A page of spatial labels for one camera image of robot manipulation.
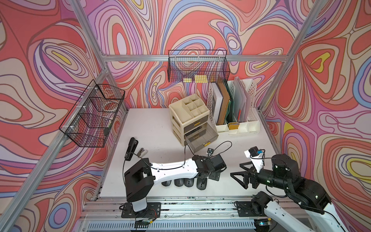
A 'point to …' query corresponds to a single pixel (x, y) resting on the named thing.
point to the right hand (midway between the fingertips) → (237, 174)
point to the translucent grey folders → (242, 100)
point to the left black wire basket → (89, 123)
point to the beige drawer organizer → (187, 115)
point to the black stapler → (133, 145)
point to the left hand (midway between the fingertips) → (213, 173)
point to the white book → (218, 103)
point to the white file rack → (251, 125)
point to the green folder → (230, 114)
